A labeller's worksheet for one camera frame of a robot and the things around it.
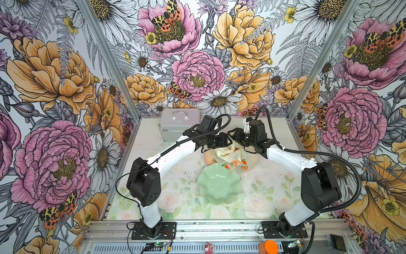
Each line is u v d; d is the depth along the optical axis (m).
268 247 0.63
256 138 0.69
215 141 0.71
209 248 0.66
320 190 0.45
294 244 0.72
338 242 0.70
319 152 0.49
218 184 0.89
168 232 0.74
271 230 0.74
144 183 0.46
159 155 0.50
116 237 0.73
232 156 0.83
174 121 1.00
